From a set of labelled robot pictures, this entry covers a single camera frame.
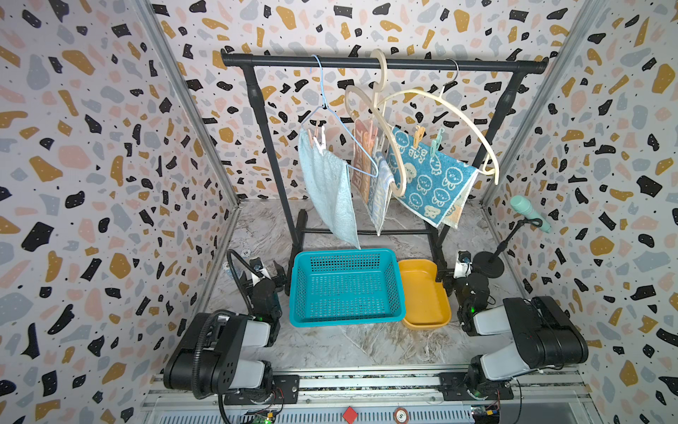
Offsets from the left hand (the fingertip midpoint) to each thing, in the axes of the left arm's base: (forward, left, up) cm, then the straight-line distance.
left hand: (266, 266), depth 87 cm
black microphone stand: (+6, -82, -11) cm, 83 cm away
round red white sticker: (-40, -41, -11) cm, 58 cm away
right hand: (+2, -66, -2) cm, 66 cm away
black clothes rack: (+14, -7, -6) cm, 16 cm away
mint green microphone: (+5, -78, +22) cm, 81 cm away
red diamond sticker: (-40, -27, -10) cm, 49 cm away
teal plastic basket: (-2, -20, -11) cm, 24 cm away
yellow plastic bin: (-8, -54, -12) cm, 56 cm away
